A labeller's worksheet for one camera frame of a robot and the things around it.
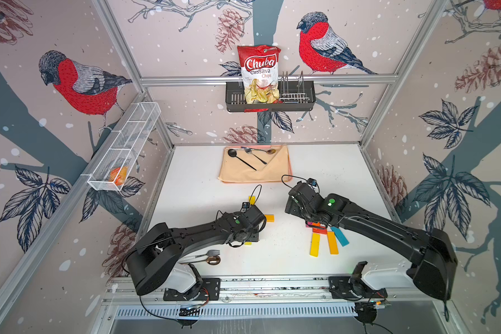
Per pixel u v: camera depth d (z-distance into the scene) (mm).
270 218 928
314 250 835
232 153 1141
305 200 598
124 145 790
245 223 657
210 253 823
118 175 649
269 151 1158
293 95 951
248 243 844
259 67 817
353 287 658
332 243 845
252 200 868
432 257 397
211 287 733
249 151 1170
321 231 868
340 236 848
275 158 1134
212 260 812
